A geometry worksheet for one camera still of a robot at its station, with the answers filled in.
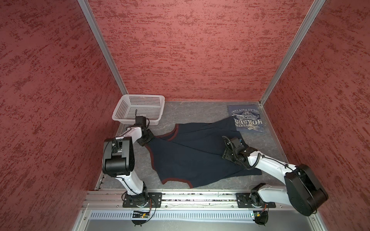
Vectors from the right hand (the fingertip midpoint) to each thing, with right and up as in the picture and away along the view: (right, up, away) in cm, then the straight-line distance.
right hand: (227, 159), depth 89 cm
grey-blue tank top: (+20, +26, +18) cm, 38 cm away
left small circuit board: (-51, -24, -16) cm, 58 cm away
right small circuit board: (+10, -23, -18) cm, 31 cm away
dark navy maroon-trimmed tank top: (-21, +4, +2) cm, 21 cm away
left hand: (-51, +10, +7) cm, 52 cm away
